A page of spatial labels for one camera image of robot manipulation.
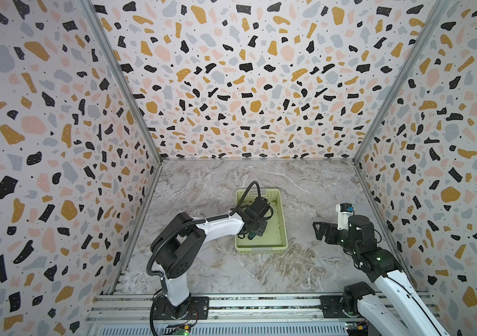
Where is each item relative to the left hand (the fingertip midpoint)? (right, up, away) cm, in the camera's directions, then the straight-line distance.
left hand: (261, 222), depth 90 cm
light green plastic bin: (+6, -8, +1) cm, 10 cm away
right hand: (+22, +3, -12) cm, 25 cm away
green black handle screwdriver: (-4, -5, -3) cm, 7 cm away
